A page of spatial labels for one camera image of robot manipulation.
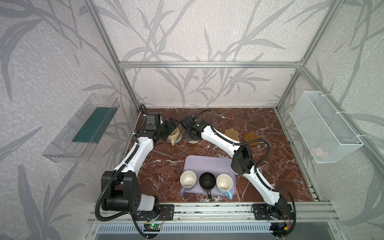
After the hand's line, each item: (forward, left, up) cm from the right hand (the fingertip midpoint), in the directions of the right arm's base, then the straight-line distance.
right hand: (190, 131), depth 95 cm
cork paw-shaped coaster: (+5, -30, -12) cm, 33 cm away
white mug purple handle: (-28, +1, -6) cm, 29 cm away
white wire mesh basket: (-20, -61, +26) cm, 69 cm away
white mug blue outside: (-30, -20, -6) cm, 36 cm away
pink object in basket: (-21, -64, +12) cm, 69 cm away
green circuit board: (-50, +17, -10) cm, 54 cm away
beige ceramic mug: (-3, +10, -1) cm, 11 cm away
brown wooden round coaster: (+1, -41, -8) cm, 42 cm away
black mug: (-29, -10, -7) cm, 31 cm away
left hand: (-1, +7, +12) cm, 14 cm away
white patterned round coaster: (-3, -2, -7) cm, 8 cm away
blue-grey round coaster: (0, +7, -6) cm, 10 cm away
